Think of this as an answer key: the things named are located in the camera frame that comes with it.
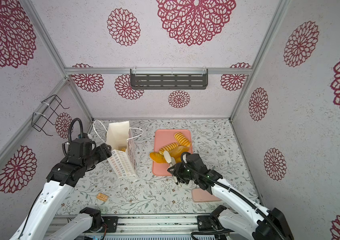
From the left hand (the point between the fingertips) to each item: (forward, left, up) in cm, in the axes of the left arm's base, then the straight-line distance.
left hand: (105, 152), depth 74 cm
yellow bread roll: (+7, -37, -18) cm, 41 cm away
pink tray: (+27, -28, -24) cm, 45 cm away
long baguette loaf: (+9, -37, -16) cm, 41 cm away
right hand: (-6, -31, -7) cm, 32 cm away
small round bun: (0, -10, +3) cm, 10 cm away
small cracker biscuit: (-15, +5, -22) cm, 27 cm away
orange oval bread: (+7, -24, -18) cm, 31 cm away
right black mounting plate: (-28, -50, -26) cm, 62 cm away
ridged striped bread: (+14, -31, -18) cm, 38 cm away
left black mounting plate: (-27, -3, -22) cm, 35 cm away
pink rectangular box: (-22, -44, +4) cm, 49 cm away
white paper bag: (+4, -7, +5) cm, 10 cm away
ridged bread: (+22, -41, -20) cm, 50 cm away
